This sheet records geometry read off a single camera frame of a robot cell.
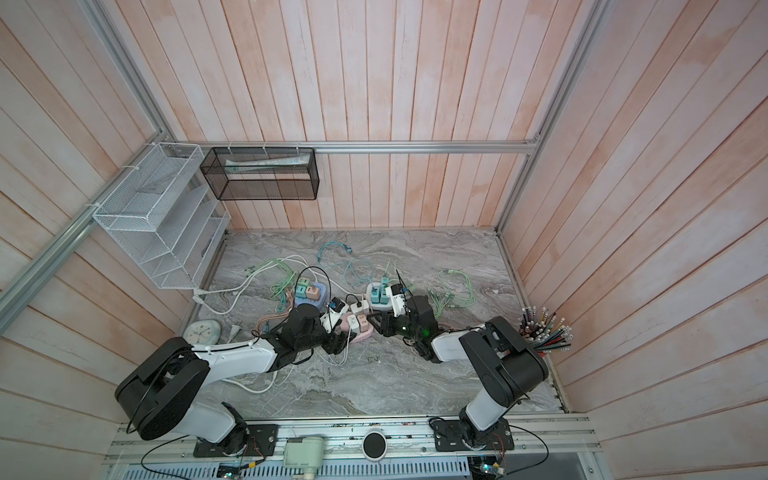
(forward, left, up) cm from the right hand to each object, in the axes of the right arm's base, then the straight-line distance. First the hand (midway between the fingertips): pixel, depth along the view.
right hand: (371, 317), depth 89 cm
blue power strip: (+8, +17, -4) cm, 19 cm away
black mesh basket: (+46, +40, +19) cm, 64 cm away
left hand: (-5, +7, -2) cm, 9 cm away
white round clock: (-5, +52, -3) cm, 52 cm away
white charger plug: (+1, +4, +2) cm, 5 cm away
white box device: (-35, +14, -1) cm, 38 cm away
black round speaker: (-33, -2, -1) cm, 33 cm away
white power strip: (+6, -2, -3) cm, 7 cm away
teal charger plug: (+7, -1, +1) cm, 7 cm away
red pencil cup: (-9, -44, +11) cm, 46 cm away
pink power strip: (-3, +1, -2) cm, 4 cm away
